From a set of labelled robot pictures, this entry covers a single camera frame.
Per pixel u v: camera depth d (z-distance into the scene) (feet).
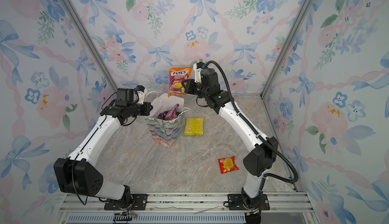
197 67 2.17
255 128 1.56
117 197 2.00
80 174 1.34
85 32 2.77
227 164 2.80
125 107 1.99
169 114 2.87
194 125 3.30
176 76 2.49
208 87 1.83
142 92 2.37
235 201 2.43
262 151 1.44
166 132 2.68
